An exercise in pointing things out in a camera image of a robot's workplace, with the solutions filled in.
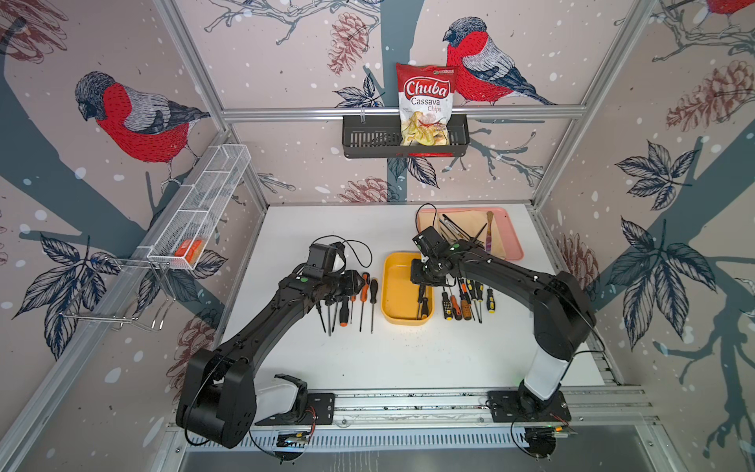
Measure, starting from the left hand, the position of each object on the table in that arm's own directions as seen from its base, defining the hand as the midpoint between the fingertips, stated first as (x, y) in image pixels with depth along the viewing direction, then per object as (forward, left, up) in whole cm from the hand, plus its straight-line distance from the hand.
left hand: (365, 276), depth 84 cm
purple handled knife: (+28, -46, -13) cm, 55 cm away
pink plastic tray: (+21, -53, -14) cm, 59 cm away
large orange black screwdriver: (+3, +1, -11) cm, 11 cm away
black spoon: (+23, -39, -13) cm, 47 cm away
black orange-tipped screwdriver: (-6, +7, -12) cm, 15 cm away
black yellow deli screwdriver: (-7, +12, -14) cm, 19 cm away
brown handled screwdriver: (-4, -31, -13) cm, 34 cm away
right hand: (+3, -14, -5) cm, 15 cm away
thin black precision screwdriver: (+2, -34, -13) cm, 37 cm away
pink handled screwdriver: (-4, +16, -14) cm, 21 cm away
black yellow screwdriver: (-3, -25, -12) cm, 28 cm away
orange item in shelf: (-5, +38, +19) cm, 43 cm away
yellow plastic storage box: (+1, -10, -14) cm, 17 cm away
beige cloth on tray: (+31, -40, -13) cm, 52 cm away
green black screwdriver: (-6, +10, -13) cm, 18 cm away
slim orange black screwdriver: (-4, -28, -13) cm, 31 cm away
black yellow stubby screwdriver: (-3, -39, -11) cm, 41 cm away
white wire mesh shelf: (+3, +46, +17) cm, 49 cm away
